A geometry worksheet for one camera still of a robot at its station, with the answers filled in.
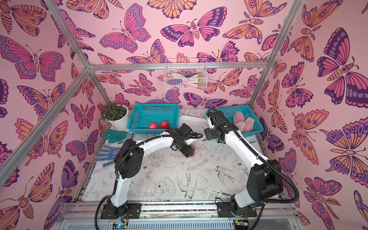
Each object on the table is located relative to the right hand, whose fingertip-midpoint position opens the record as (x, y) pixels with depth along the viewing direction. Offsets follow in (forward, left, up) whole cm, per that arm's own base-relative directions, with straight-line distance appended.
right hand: (214, 130), depth 87 cm
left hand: (-7, +14, -13) cm, 20 cm away
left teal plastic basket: (+25, +54, -14) cm, 61 cm away
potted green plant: (+12, +64, 0) cm, 65 cm away
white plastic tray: (+14, +10, -11) cm, 20 cm away
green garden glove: (+5, +70, -16) cm, 72 cm away
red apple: (+12, +33, -10) cm, 37 cm away
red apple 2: (+11, +41, -10) cm, 44 cm away
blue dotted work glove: (-10, +67, -16) cm, 70 cm away
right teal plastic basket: (+19, -25, -10) cm, 33 cm away
